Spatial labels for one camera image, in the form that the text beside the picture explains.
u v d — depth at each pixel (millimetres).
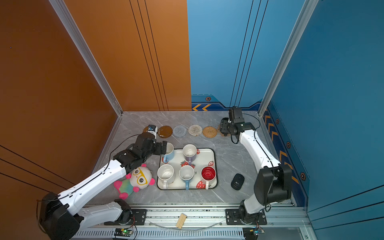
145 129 1091
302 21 739
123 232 710
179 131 1085
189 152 955
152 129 685
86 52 848
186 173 852
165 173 867
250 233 710
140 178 791
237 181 828
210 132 1083
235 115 652
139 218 738
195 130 1087
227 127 773
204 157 948
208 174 864
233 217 726
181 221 722
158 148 704
